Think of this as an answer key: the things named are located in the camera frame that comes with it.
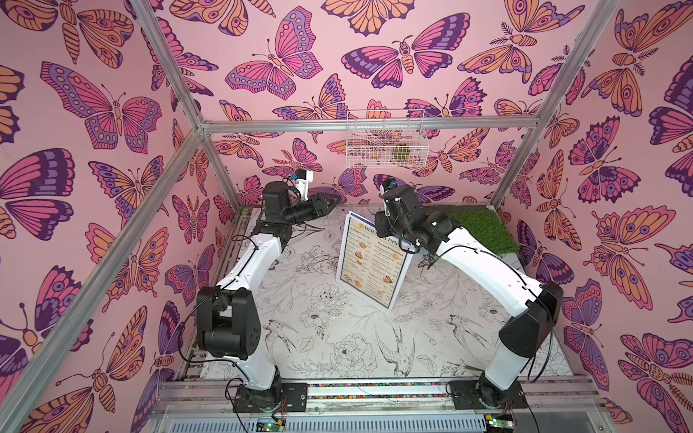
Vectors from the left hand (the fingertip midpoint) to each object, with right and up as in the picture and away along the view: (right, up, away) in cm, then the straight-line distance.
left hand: (341, 199), depth 80 cm
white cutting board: (+9, -20, +3) cm, 22 cm away
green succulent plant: (+20, +18, +15) cm, 31 cm away
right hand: (+12, -5, -1) cm, 13 cm away
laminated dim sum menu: (+9, -20, +4) cm, 22 cm away
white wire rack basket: (+16, +23, +16) cm, 33 cm away
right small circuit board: (+42, -60, -9) cm, 74 cm away
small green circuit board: (-20, -62, -8) cm, 65 cm away
